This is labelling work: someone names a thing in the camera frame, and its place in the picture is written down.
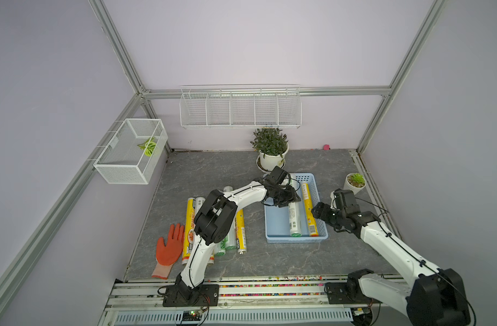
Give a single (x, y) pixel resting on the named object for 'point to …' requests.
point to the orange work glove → (168, 255)
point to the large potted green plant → (272, 146)
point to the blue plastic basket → (277, 222)
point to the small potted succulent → (354, 181)
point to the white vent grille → (170, 316)
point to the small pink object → (326, 147)
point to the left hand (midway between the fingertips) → (299, 202)
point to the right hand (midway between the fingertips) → (317, 211)
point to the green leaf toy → (149, 146)
